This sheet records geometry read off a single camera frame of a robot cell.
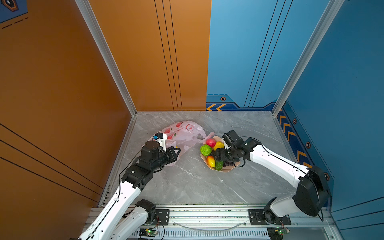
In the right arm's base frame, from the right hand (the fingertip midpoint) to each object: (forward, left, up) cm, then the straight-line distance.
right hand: (218, 157), depth 83 cm
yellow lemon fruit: (+10, -1, -3) cm, 11 cm away
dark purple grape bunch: (-1, -6, -6) cm, 8 cm away
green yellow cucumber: (-3, 0, -3) cm, 5 cm away
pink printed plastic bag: (+13, +20, +5) cm, 24 cm away
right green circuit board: (-33, -27, -12) cm, 44 cm away
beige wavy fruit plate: (-4, -4, -7) cm, 9 cm away
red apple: (+12, +3, -2) cm, 12 cm away
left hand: (-2, +19, +13) cm, 23 cm away
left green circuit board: (-33, +36, -12) cm, 50 cm away
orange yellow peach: (-1, +4, -3) cm, 5 cm away
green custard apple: (+5, +7, -1) cm, 9 cm away
